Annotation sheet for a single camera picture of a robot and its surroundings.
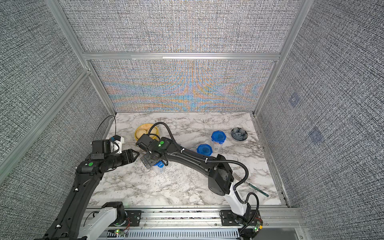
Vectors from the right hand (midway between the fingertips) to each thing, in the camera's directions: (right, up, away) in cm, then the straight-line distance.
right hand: (152, 153), depth 79 cm
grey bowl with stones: (+53, +9, +25) cm, 59 cm away
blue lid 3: (+37, +8, +14) cm, 40 cm away
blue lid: (+4, -6, -1) cm, 7 cm away
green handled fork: (+57, -21, +4) cm, 61 cm away
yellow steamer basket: (+1, +13, -10) cm, 16 cm away
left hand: (-8, 0, -2) cm, 8 cm away
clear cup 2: (+36, +1, +14) cm, 39 cm away
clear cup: (+1, -12, +9) cm, 15 cm away
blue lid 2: (+28, +1, +7) cm, 29 cm away
